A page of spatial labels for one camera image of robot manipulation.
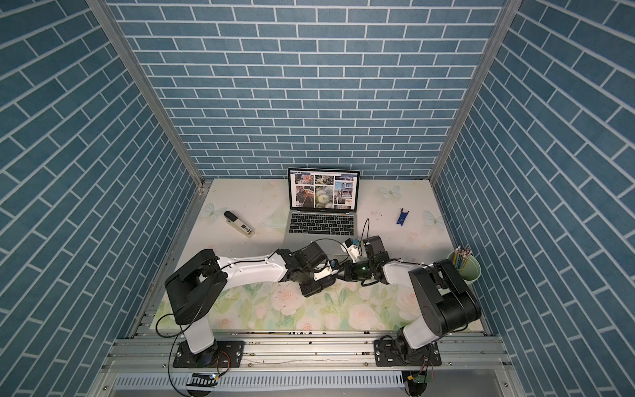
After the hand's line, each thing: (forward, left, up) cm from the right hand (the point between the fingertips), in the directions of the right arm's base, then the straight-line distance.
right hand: (336, 275), depth 87 cm
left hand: (-3, +5, -3) cm, 7 cm away
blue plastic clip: (+29, -27, -1) cm, 39 cm away
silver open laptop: (+31, +8, -1) cm, 32 cm away
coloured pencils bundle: (+3, -39, +14) cm, 41 cm away
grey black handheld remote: (+18, +41, +2) cm, 45 cm away
